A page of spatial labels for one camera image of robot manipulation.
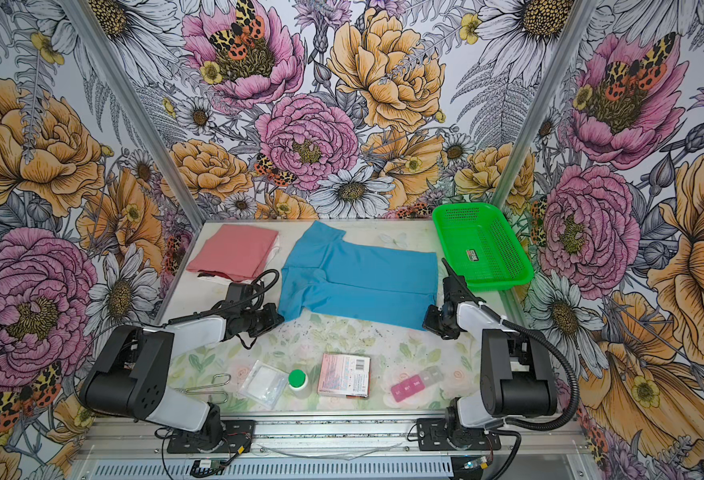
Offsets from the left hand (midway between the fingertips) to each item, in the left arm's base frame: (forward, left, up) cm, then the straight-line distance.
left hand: (283, 326), depth 93 cm
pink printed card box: (-16, -19, +4) cm, 26 cm away
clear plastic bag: (-17, +3, -2) cm, 17 cm away
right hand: (-3, -44, 0) cm, 45 cm away
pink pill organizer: (-18, -38, +1) cm, 42 cm away
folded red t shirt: (+27, +20, +2) cm, 34 cm away
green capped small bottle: (-19, -8, +8) cm, 22 cm away
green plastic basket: (+32, -70, 0) cm, 77 cm away
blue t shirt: (+18, -13, +1) cm, 22 cm away
